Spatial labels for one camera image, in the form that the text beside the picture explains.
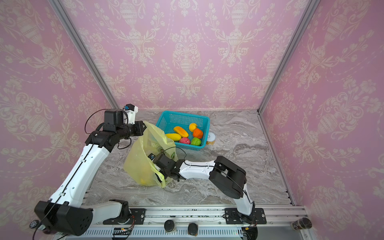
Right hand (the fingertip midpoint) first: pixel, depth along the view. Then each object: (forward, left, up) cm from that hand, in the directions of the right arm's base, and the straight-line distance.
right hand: (157, 170), depth 85 cm
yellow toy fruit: (+23, -8, 0) cm, 25 cm away
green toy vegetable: (+18, -23, +2) cm, 29 cm away
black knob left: (-27, -9, +4) cm, 29 cm away
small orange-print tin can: (+20, -33, 0) cm, 39 cm away
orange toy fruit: (+25, -24, +1) cm, 34 cm away
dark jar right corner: (-28, -67, +5) cm, 73 cm away
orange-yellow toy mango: (+27, -13, 0) cm, 30 cm away
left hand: (+13, +1, +25) cm, 28 cm away
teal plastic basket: (+39, -2, 0) cm, 39 cm away
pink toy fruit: (+19, -16, +1) cm, 25 cm away
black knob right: (-28, -19, +5) cm, 35 cm away
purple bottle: (-26, +39, +17) cm, 49 cm away
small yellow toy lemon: (+32, -21, 0) cm, 38 cm away
